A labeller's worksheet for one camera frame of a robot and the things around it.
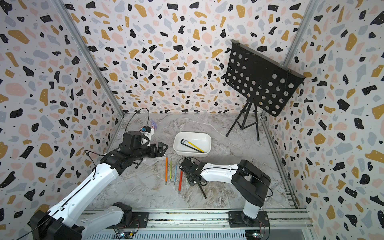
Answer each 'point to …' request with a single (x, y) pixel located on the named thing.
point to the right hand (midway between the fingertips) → (193, 178)
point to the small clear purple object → (154, 123)
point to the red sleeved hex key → (181, 172)
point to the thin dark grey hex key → (191, 147)
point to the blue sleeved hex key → (175, 173)
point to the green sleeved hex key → (170, 174)
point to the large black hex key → (201, 190)
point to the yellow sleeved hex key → (194, 146)
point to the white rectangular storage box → (202, 140)
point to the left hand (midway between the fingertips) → (162, 146)
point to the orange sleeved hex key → (166, 167)
